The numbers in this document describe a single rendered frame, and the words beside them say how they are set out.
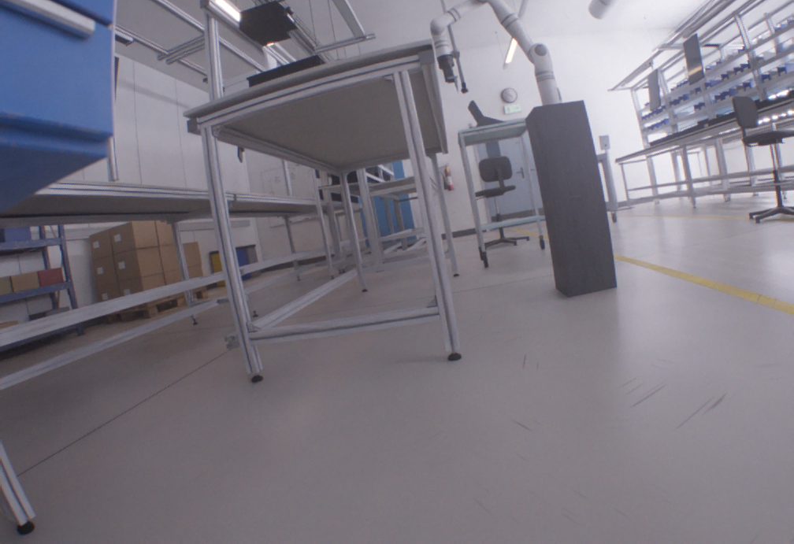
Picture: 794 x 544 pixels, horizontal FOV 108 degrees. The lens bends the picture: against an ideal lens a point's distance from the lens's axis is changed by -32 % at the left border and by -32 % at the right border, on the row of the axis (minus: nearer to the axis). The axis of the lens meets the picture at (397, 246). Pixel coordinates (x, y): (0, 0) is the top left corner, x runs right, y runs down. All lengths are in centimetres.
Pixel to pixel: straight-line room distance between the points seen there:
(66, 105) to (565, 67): 905
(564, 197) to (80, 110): 175
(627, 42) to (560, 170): 821
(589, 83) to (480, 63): 234
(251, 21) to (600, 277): 194
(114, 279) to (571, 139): 454
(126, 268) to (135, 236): 37
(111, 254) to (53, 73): 470
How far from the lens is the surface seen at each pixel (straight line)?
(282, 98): 143
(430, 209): 126
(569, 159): 188
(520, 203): 849
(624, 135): 921
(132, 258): 475
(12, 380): 204
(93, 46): 38
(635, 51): 993
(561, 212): 186
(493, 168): 470
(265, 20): 199
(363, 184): 447
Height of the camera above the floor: 45
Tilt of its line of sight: 3 degrees down
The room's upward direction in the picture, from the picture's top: 11 degrees counter-clockwise
